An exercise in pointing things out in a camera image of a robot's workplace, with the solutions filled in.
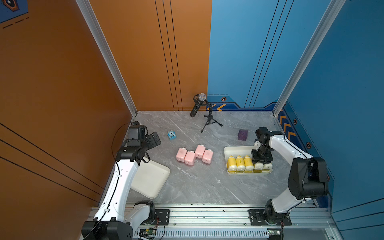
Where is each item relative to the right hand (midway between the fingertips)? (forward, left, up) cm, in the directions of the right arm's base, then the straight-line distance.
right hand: (257, 161), depth 88 cm
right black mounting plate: (-28, +6, -4) cm, 29 cm away
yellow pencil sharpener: (-3, +16, +3) cm, 16 cm away
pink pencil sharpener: (+3, +45, +3) cm, 45 cm away
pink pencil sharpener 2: (+1, +40, +2) cm, 40 cm away
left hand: (+5, +60, +18) cm, 63 cm away
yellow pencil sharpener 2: (-2, +11, +2) cm, 11 cm away
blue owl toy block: (+22, +53, -3) cm, 58 cm away
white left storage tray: (-8, +64, -5) cm, 64 cm away
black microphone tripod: (+32, +26, +4) cm, 42 cm away
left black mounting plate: (-28, +53, -4) cm, 60 cm away
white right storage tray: (+12, +4, -9) cm, 16 cm away
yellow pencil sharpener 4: (-5, +1, +2) cm, 5 cm away
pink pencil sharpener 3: (+5, +34, +3) cm, 34 cm away
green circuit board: (-34, +59, -6) cm, 68 cm away
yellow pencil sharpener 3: (-3, +6, +2) cm, 7 cm away
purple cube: (+20, +5, 0) cm, 21 cm away
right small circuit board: (-34, -2, -5) cm, 34 cm away
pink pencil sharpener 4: (+2, +29, +3) cm, 29 cm away
